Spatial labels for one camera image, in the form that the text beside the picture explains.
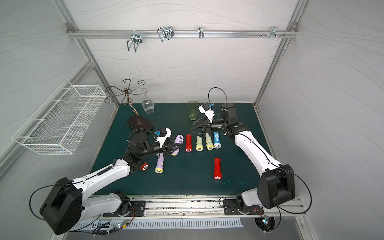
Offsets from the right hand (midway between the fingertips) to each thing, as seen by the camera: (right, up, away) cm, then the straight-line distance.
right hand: (191, 127), depth 72 cm
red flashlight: (-3, -15, +21) cm, 25 cm away
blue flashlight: (+16, -12, +23) cm, 31 cm away
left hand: (-6, -7, 0) cm, 9 cm away
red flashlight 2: (+14, -27, +12) cm, 33 cm away
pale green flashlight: (+4, -14, +21) cm, 25 cm away
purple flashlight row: (-6, -5, -3) cm, 8 cm away
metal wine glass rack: (-41, +2, +33) cm, 52 cm away
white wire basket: (-62, +1, -4) cm, 62 cm away
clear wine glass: (-28, +13, +19) cm, 36 cm away
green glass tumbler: (0, +11, +34) cm, 36 cm away
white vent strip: (-16, -46, -2) cm, 49 cm away
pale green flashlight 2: (+11, -13, +21) cm, 27 cm away
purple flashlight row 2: (-19, -24, +12) cm, 33 cm away
